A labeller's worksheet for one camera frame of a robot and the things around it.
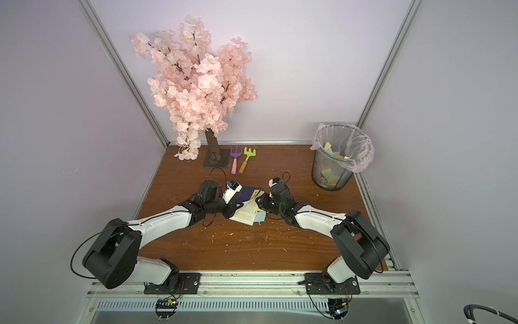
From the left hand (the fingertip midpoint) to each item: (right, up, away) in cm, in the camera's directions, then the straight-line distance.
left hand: (242, 203), depth 85 cm
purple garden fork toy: (-8, +22, +29) cm, 37 cm away
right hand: (+6, +4, +1) cm, 7 cm away
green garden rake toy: (0, +23, +29) cm, 37 cm away
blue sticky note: (+8, -7, +4) cm, 11 cm away
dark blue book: (+1, -6, +6) cm, 9 cm away
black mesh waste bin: (+40, +13, +5) cm, 42 cm away
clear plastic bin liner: (+49, +26, +7) cm, 56 cm away
